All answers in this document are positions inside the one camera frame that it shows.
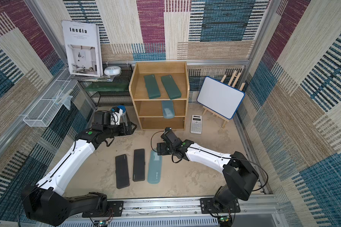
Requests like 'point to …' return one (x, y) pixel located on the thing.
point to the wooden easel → (219, 117)
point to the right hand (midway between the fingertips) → (162, 146)
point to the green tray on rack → (106, 86)
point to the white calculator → (196, 125)
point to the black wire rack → (103, 99)
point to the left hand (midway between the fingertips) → (129, 125)
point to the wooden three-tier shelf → (160, 91)
